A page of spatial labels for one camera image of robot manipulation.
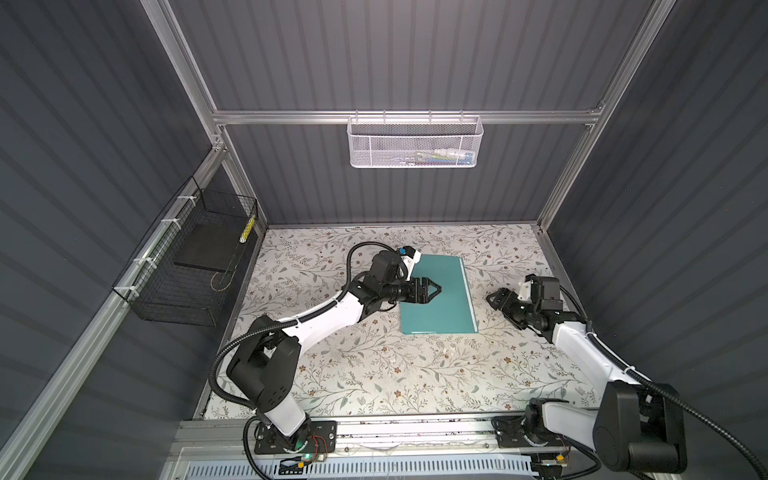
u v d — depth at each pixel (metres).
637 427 0.41
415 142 1.11
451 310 1.04
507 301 0.77
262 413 0.53
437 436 0.75
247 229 0.82
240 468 0.71
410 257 0.76
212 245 0.77
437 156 0.93
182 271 0.72
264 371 0.45
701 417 0.37
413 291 0.72
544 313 0.65
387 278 0.67
